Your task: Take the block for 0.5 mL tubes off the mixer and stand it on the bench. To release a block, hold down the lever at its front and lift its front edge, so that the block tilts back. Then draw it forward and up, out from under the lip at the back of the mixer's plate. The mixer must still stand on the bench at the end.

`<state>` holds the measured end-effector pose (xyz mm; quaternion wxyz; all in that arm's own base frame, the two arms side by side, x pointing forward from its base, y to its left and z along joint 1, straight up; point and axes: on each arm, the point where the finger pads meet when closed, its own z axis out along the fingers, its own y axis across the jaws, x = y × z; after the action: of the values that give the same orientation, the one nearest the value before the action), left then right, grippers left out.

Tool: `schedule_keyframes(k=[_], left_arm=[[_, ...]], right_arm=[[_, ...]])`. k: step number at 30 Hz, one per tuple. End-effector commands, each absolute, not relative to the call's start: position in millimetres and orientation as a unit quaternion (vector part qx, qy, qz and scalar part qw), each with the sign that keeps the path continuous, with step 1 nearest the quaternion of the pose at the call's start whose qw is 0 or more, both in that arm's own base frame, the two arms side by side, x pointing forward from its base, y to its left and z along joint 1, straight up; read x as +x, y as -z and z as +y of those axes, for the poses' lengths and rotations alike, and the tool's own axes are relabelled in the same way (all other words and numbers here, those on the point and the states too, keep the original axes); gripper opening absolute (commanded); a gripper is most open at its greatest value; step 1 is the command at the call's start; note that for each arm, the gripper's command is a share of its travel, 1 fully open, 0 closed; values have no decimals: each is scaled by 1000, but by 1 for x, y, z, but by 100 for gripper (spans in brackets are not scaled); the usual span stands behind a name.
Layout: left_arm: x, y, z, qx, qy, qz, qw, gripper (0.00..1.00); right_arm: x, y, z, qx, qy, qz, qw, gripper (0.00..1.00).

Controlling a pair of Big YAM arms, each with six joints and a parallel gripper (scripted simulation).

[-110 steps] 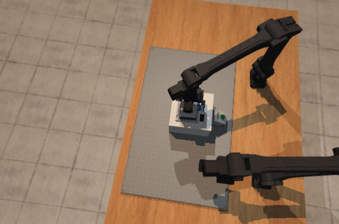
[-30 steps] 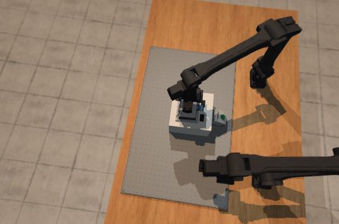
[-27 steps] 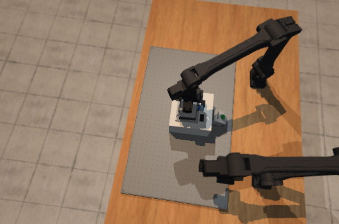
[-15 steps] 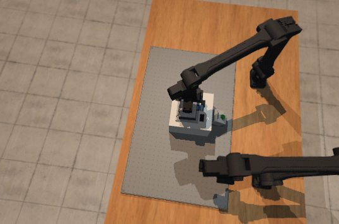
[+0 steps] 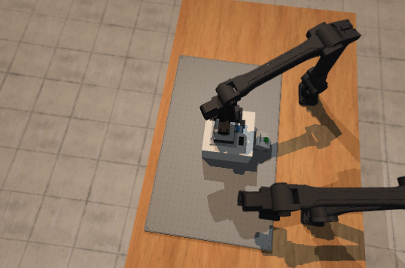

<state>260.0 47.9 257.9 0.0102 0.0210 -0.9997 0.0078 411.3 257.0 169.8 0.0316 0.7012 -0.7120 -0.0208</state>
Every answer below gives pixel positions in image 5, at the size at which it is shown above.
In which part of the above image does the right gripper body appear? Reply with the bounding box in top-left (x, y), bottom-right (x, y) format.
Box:
top-left (213, 105), bottom-right (242, 123)

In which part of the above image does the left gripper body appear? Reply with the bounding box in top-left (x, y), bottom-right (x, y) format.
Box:
top-left (259, 187), bottom-right (280, 221)

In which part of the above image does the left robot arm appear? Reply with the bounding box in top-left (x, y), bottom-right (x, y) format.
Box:
top-left (237, 176), bottom-right (405, 227)

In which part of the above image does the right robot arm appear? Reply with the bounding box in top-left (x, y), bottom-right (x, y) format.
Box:
top-left (199, 19), bottom-right (361, 136)

